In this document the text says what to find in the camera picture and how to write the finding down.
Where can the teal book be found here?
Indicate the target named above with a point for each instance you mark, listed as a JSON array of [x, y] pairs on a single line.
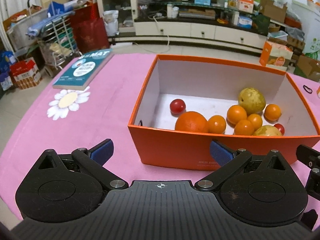
[[80, 73]]

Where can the red white carton box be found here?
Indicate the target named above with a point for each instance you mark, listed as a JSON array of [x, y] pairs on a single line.
[[25, 74]]

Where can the orange gift bag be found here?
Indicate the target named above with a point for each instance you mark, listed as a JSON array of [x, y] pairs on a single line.
[[276, 56]]

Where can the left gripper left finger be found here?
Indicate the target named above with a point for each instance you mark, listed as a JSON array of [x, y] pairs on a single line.
[[91, 162]]

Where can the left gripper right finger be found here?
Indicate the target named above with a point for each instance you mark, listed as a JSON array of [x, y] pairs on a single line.
[[230, 161]]

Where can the red gift bag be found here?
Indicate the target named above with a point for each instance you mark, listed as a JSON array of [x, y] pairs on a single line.
[[89, 29]]

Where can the large orange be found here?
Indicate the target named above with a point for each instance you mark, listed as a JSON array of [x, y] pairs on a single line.
[[192, 122]]

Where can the pink flowered tablecloth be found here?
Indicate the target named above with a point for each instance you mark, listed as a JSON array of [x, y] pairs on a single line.
[[65, 120]]

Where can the red cherry tomato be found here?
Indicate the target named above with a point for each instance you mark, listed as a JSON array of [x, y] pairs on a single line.
[[177, 107], [280, 127]]

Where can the brown cardboard box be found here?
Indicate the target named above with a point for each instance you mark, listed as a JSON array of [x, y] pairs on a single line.
[[273, 10]]

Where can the white tv cabinet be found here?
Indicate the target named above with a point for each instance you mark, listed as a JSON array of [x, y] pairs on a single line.
[[202, 33]]

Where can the yellow-green pear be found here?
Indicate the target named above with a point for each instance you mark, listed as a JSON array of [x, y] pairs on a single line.
[[252, 100], [268, 131]]

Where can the metal wire trolley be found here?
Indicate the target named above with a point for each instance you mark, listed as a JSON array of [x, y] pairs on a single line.
[[54, 37]]

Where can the small white glass cabinet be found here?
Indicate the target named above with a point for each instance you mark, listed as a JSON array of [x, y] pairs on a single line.
[[125, 12]]

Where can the orange cardboard box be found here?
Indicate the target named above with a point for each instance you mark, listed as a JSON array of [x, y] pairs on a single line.
[[188, 102]]

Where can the small orange mandarin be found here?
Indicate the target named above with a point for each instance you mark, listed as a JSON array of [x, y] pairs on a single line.
[[217, 124], [255, 120], [235, 114], [272, 112], [244, 127]]

